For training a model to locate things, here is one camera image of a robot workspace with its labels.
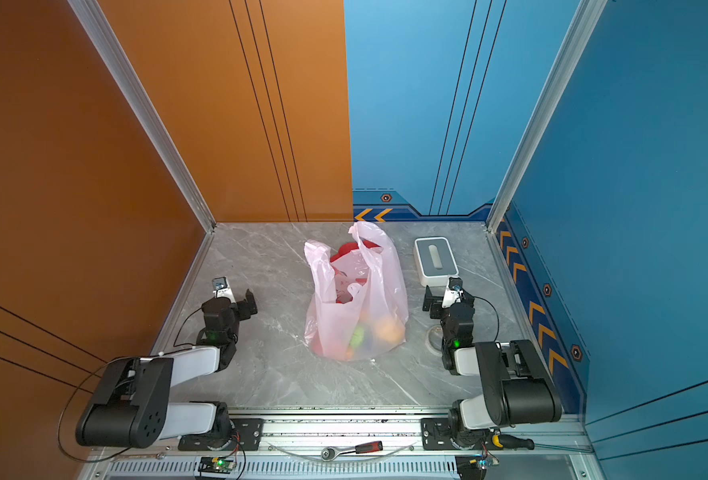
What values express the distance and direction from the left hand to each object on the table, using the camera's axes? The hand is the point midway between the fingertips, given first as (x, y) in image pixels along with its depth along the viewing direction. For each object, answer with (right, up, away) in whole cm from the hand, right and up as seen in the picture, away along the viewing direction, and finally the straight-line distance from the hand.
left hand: (233, 291), depth 90 cm
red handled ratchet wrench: (+32, -35, -21) cm, 52 cm away
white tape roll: (+61, -14, -1) cm, 63 cm away
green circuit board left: (+6, -39, -20) cm, 44 cm away
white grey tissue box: (+65, +9, +12) cm, 67 cm away
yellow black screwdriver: (+75, -33, -20) cm, 84 cm away
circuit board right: (+66, -39, -20) cm, 79 cm away
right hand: (+64, +1, 0) cm, 64 cm away
